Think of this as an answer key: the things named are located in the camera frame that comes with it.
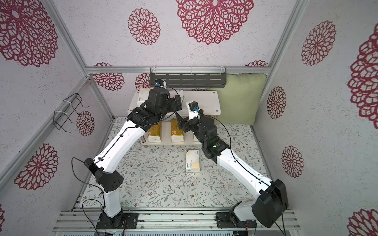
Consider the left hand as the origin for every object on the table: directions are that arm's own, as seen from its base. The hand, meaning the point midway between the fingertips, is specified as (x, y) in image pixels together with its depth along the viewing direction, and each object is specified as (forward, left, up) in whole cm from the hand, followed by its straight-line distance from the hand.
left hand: (171, 100), depth 73 cm
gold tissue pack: (-2, -1, -27) cm, 27 cm away
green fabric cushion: (+22, -43, -18) cm, 51 cm away
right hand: (-7, -6, 0) cm, 9 cm away
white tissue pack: (-16, -11, -34) cm, 39 cm away
